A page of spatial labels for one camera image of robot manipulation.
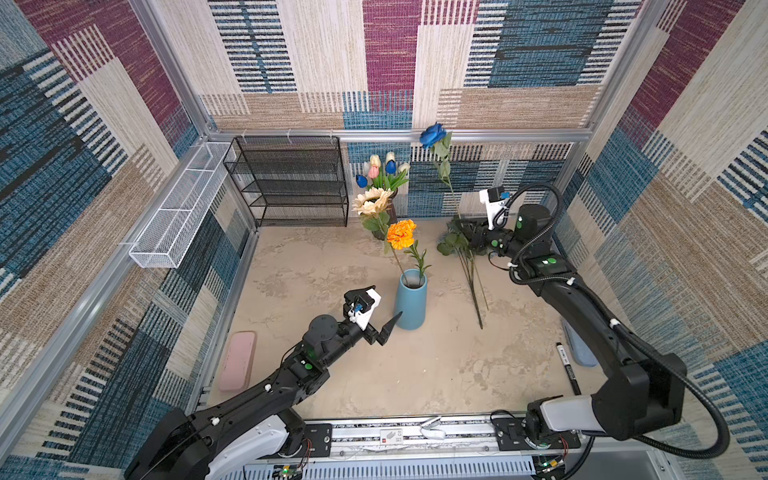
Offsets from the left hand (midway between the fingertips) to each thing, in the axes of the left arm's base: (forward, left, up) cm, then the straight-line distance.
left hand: (386, 296), depth 73 cm
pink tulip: (+38, +3, +8) cm, 39 cm away
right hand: (+15, -18, +8) cm, 25 cm away
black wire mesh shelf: (+52, +34, -6) cm, 62 cm away
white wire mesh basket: (+9, +52, +11) cm, 53 cm away
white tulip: (+47, -2, +8) cm, 48 cm away
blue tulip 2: (+41, -2, +8) cm, 42 cm away
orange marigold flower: (+8, -4, +13) cm, 15 cm away
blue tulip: (+39, +7, +4) cm, 40 cm away
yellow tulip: (+43, +3, +9) cm, 44 cm away
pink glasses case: (-10, +41, -21) cm, 47 cm away
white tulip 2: (+48, -6, +3) cm, 48 cm away
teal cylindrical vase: (+2, -6, -5) cm, 9 cm away
